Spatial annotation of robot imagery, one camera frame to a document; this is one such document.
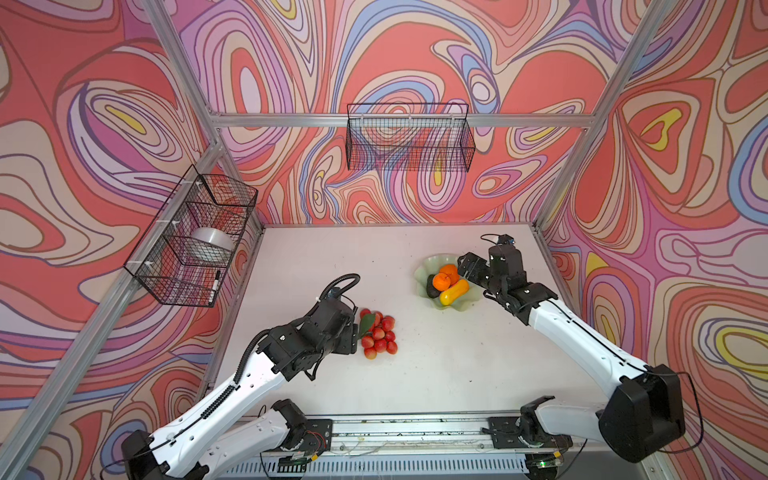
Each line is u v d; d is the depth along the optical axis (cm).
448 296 95
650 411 40
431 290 96
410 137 97
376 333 85
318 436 72
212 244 71
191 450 39
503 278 61
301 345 51
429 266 101
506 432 73
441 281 93
